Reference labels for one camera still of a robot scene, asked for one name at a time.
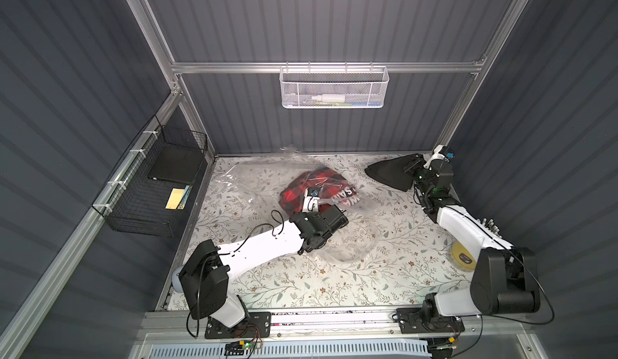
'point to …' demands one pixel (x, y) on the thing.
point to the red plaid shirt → (330, 187)
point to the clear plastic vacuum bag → (283, 183)
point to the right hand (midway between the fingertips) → (412, 155)
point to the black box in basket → (179, 163)
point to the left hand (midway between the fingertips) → (305, 215)
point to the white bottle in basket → (330, 98)
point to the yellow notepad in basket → (175, 199)
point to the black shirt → (391, 171)
